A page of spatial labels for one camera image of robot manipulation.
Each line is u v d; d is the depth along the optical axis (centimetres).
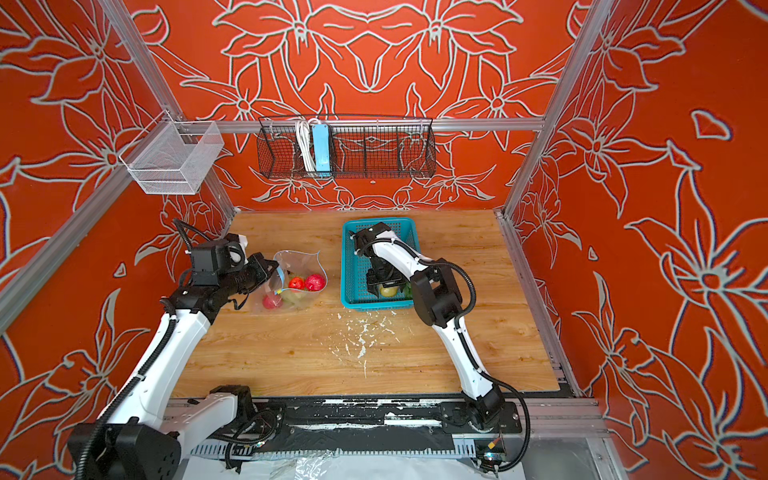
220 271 58
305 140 88
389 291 90
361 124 92
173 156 92
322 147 90
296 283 81
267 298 89
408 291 93
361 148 98
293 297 88
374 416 74
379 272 82
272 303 88
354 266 101
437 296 60
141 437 37
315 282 83
